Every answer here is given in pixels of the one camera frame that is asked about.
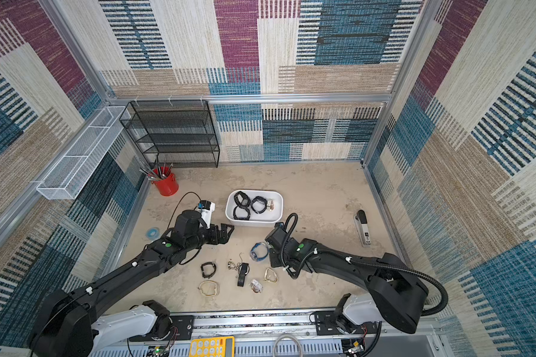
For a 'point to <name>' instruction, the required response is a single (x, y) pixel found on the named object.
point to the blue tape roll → (152, 233)
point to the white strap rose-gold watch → (270, 205)
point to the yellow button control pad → (217, 346)
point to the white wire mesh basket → (68, 176)
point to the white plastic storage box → (254, 207)
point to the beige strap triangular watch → (270, 276)
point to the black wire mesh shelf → (182, 129)
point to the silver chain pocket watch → (231, 265)
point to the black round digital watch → (244, 218)
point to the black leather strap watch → (243, 270)
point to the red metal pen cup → (167, 185)
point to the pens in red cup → (157, 173)
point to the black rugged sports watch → (261, 199)
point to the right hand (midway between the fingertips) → (280, 258)
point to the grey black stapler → (361, 223)
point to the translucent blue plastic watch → (253, 254)
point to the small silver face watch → (255, 286)
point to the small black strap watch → (208, 275)
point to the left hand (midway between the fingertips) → (226, 226)
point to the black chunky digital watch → (245, 196)
